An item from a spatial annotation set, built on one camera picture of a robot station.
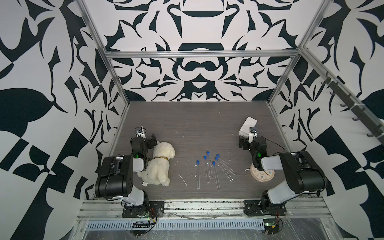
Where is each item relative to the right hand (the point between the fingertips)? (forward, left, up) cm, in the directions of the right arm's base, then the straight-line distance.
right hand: (248, 134), depth 95 cm
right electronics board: (-47, -1, -7) cm, 47 cm away
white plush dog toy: (-23, +53, +4) cm, 58 cm away
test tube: (-22, +28, -5) cm, 35 cm away
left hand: (0, +66, +3) cm, 66 cm away
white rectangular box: (+3, +2, -2) cm, 4 cm away
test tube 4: (-12, +20, -6) cm, 24 cm away
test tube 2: (-24, +22, -6) cm, 33 cm away
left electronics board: (-46, +61, -8) cm, 77 cm away
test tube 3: (-20, +17, -6) cm, 27 cm away
